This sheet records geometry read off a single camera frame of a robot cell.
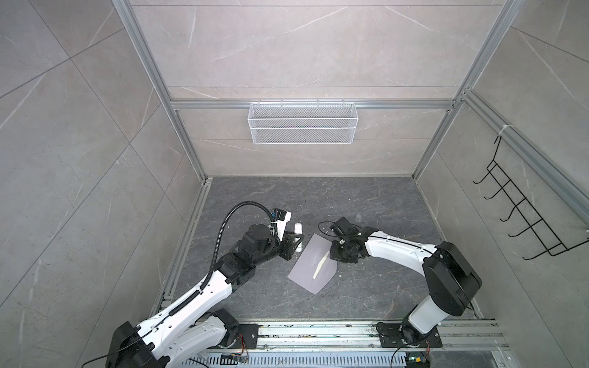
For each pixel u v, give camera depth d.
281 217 0.64
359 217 1.04
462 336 0.74
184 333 0.49
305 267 0.88
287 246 0.63
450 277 0.45
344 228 0.72
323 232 0.72
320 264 0.88
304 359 0.70
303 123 1.01
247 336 0.73
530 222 0.64
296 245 0.70
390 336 0.73
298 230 0.71
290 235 0.65
